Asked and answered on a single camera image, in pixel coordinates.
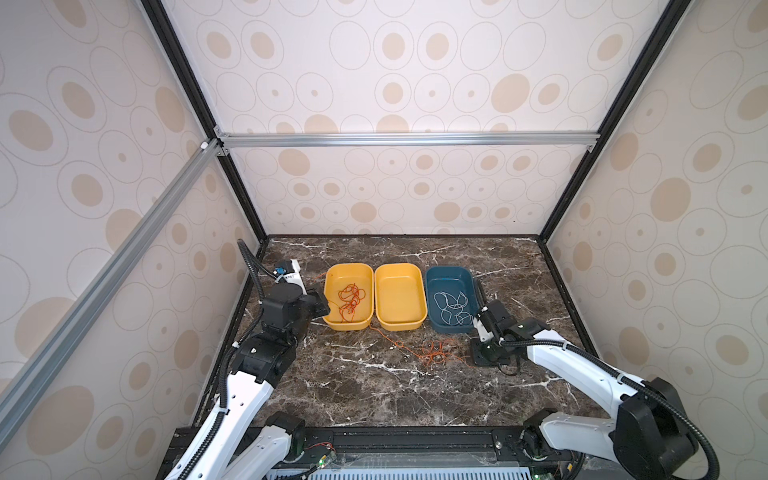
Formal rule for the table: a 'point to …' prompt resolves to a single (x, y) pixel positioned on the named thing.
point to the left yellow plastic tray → (336, 276)
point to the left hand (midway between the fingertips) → (328, 280)
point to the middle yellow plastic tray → (400, 296)
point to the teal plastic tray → (452, 280)
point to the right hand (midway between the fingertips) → (473, 357)
